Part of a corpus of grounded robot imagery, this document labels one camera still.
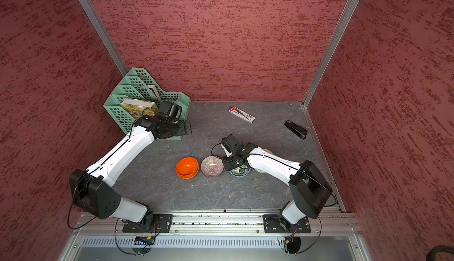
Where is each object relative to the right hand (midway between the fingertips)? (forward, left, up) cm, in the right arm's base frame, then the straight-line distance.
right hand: (227, 166), depth 85 cm
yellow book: (+22, +43, +21) cm, 52 cm away
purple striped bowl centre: (+1, +8, -3) cm, 9 cm away
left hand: (+12, +22, +13) cm, 28 cm away
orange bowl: (+2, +20, +1) cm, 20 cm away
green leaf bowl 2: (-2, -5, -4) cm, 7 cm away
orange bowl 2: (-3, +20, 0) cm, 20 cm away
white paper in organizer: (+47, +45, +11) cm, 66 cm away
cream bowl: (-2, -15, 0) cm, 15 cm away
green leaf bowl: (-1, -6, -4) cm, 8 cm away
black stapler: (+24, -43, -5) cm, 49 cm away
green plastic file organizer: (+45, +52, +16) cm, 71 cm away
